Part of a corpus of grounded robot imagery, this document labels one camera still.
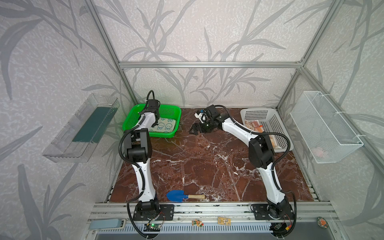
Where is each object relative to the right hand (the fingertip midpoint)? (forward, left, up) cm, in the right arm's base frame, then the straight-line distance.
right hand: (195, 126), depth 94 cm
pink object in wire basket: (-22, -62, +9) cm, 66 cm away
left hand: (+10, +34, 0) cm, 36 cm away
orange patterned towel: (+9, -44, -12) cm, 47 cm away
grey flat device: (-50, +41, -7) cm, 66 cm away
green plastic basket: (+11, +45, -5) cm, 47 cm away
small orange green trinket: (-49, -3, -11) cm, 51 cm away
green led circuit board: (-51, +20, -13) cm, 56 cm away
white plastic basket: (+12, -54, -10) cm, 57 cm away
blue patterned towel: (+8, +22, -8) cm, 25 cm away
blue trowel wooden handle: (-38, +8, -11) cm, 40 cm away
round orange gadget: (-49, -62, -11) cm, 80 cm away
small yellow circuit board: (-49, -15, -10) cm, 52 cm away
